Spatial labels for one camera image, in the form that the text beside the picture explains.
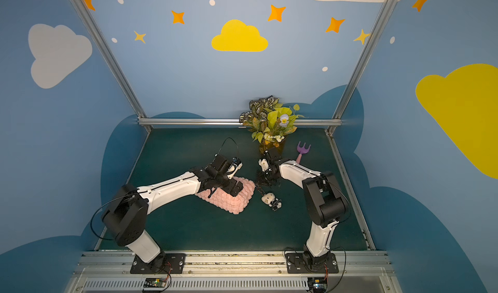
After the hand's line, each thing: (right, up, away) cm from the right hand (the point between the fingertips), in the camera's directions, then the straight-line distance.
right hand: (259, 180), depth 95 cm
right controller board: (+21, -35, -23) cm, 47 cm away
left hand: (-11, +2, -6) cm, 13 cm away
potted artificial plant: (+5, +29, +1) cm, 30 cm away
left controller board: (-40, -34, -23) cm, 58 cm away
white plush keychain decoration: (+5, -7, -6) cm, 11 cm away
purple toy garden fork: (+26, +15, +16) cm, 34 cm away
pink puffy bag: (-16, -6, -11) cm, 21 cm away
